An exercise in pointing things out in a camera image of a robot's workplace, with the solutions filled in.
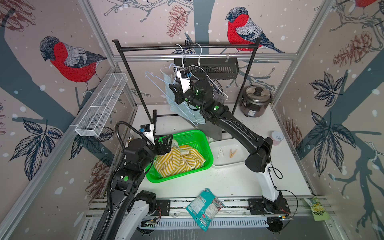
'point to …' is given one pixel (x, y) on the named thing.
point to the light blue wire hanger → (195, 121)
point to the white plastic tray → (228, 152)
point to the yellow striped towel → (180, 158)
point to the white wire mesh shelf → (92, 122)
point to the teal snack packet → (204, 208)
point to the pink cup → (277, 137)
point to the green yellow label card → (319, 213)
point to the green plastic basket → (197, 139)
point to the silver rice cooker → (255, 101)
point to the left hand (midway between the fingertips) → (168, 133)
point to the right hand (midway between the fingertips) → (171, 83)
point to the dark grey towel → (210, 131)
